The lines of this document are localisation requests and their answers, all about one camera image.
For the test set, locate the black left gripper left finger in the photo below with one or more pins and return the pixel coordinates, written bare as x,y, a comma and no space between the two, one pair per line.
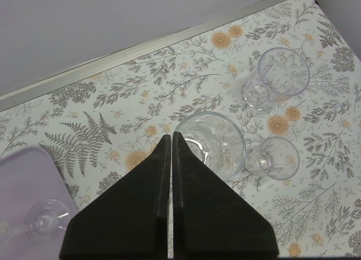
130,219

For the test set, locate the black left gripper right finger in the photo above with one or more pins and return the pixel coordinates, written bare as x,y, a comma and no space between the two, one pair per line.
210,220

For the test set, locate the clear plain drinking glass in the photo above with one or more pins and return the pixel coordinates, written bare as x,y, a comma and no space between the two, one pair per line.
216,141

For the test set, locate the clear champagne flute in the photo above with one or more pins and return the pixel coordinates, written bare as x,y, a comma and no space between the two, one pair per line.
45,224

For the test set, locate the lilac plastic tray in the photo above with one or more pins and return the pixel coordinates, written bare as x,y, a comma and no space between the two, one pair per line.
28,177

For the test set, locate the clear small tumbler glass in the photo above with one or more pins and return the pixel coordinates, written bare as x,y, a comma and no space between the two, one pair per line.
276,158

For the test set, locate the floral patterned table mat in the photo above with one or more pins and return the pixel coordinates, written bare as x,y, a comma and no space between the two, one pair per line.
100,128

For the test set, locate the clear tall tumbler glass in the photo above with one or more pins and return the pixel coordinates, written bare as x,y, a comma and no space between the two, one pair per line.
279,75

